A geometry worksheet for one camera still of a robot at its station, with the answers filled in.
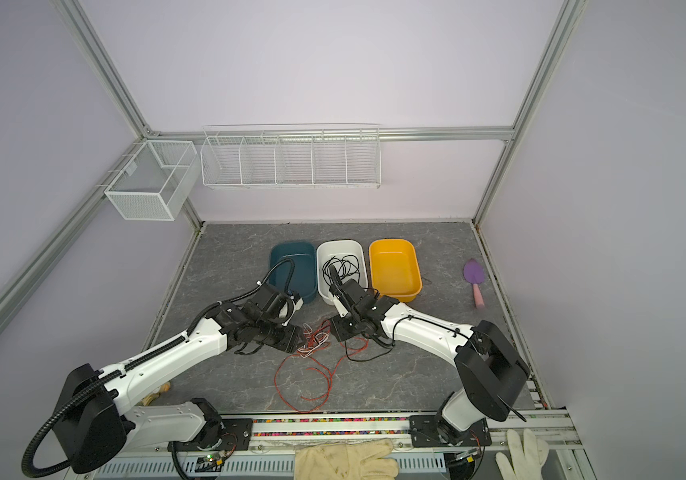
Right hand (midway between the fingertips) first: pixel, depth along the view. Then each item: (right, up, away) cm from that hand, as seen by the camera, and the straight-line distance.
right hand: (338, 329), depth 84 cm
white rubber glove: (+45, -27, -15) cm, 54 cm away
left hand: (-11, -2, -5) cm, 12 cm away
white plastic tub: (-1, +24, +22) cm, 32 cm away
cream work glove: (+3, -28, -14) cm, 31 cm away
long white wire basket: (-16, +54, +14) cm, 58 cm away
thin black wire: (+12, +5, -28) cm, 31 cm away
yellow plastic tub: (+19, +16, +21) cm, 33 cm away
